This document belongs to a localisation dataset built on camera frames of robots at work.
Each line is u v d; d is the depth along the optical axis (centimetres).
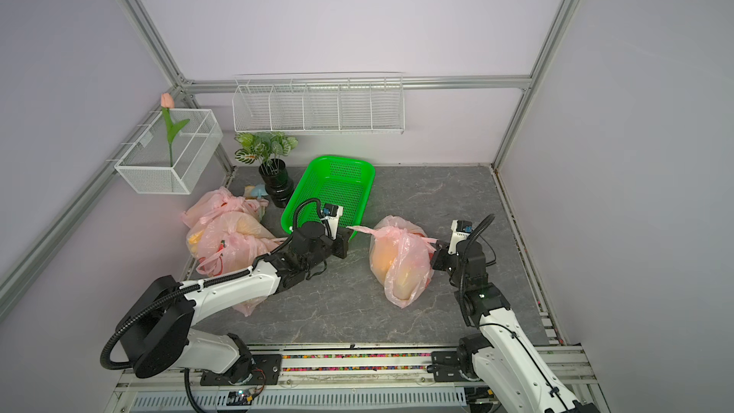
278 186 102
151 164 71
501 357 50
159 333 42
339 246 74
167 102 83
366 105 105
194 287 47
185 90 94
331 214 72
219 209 87
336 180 115
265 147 92
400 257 77
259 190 111
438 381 72
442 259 72
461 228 70
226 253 77
